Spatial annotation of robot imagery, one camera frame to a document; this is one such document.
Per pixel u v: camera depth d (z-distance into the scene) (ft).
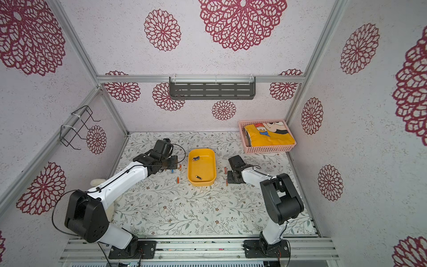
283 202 1.56
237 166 2.50
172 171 3.28
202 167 3.30
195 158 3.46
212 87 3.07
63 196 1.53
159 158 2.13
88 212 1.37
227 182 2.81
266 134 3.58
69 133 2.40
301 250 2.50
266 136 3.56
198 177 3.19
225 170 3.28
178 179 3.19
